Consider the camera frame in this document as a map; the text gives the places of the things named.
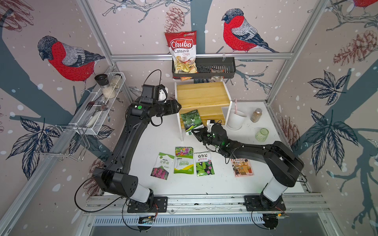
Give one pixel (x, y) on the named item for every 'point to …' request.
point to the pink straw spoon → (236, 109)
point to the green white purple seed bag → (162, 166)
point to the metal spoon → (103, 107)
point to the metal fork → (91, 103)
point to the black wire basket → (209, 68)
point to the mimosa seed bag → (204, 164)
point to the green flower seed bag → (184, 160)
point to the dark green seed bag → (192, 120)
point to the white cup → (235, 121)
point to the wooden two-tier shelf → (212, 99)
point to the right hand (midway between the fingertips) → (190, 130)
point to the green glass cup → (262, 135)
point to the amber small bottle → (256, 115)
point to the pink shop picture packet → (242, 167)
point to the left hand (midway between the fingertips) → (178, 104)
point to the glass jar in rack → (115, 80)
